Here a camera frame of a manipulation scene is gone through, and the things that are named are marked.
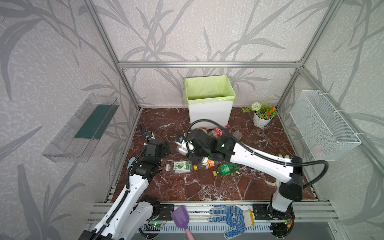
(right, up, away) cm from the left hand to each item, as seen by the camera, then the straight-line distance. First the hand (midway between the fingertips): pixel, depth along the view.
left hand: (161, 141), depth 80 cm
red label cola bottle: (+32, +3, +19) cm, 37 cm away
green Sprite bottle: (+37, -16, +2) cm, 41 cm away
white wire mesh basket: (+77, +6, -17) cm, 79 cm away
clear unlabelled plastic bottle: (+46, +2, +19) cm, 50 cm away
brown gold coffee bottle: (+24, +6, +20) cm, 31 cm away
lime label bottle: (+10, -16, +6) cm, 19 cm away
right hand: (+17, +1, -9) cm, 19 cm away
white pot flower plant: (+64, +15, +19) cm, 68 cm away
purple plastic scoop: (+12, -36, -8) cm, 38 cm away
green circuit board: (0, -39, -10) cm, 40 cm away
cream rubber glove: (+75, -11, +12) cm, 77 cm away
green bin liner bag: (+27, +32, +20) cm, 46 cm away
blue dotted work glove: (+39, -36, -8) cm, 54 cm away
